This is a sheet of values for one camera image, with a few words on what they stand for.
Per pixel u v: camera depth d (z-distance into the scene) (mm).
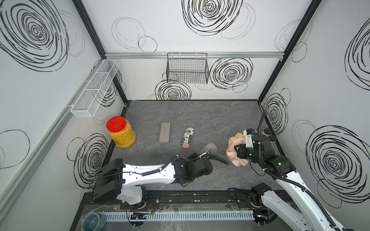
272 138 868
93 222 670
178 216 771
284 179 462
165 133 965
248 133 667
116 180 399
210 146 760
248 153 648
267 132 911
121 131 814
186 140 934
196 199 755
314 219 408
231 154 723
